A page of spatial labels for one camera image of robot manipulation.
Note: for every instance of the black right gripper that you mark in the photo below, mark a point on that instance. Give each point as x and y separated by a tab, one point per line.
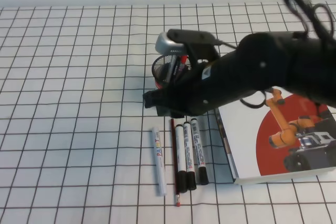
212	81

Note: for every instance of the white paint marker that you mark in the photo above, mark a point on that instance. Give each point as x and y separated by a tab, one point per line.
159	160

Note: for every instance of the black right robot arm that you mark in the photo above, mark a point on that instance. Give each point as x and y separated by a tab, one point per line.
301	66

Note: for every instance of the black mesh pen holder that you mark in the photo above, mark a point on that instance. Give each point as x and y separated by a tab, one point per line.
159	71

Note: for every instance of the grey pen in holder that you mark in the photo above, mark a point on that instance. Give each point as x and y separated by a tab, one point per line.
171	68

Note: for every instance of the red pen in holder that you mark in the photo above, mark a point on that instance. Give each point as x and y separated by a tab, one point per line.
181	66

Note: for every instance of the left black white marker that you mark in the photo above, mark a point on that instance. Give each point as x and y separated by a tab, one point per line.
181	162

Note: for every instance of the black white marker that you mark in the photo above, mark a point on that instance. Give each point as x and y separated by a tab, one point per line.
181	162
201	164
191	180

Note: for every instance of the middle black white marker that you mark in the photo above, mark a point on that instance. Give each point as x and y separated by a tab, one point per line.
191	180

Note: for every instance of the right black white marker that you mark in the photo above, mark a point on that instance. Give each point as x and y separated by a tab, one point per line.
201	164

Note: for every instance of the white grid tablecloth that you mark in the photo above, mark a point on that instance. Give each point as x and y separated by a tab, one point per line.
76	141

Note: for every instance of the dark red pencil with eraser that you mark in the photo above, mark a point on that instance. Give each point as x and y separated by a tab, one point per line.
175	164

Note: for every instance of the white book with robot cover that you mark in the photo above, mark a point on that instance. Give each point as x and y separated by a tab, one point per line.
288	137

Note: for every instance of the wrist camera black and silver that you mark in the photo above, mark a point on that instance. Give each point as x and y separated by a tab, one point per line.
175	41

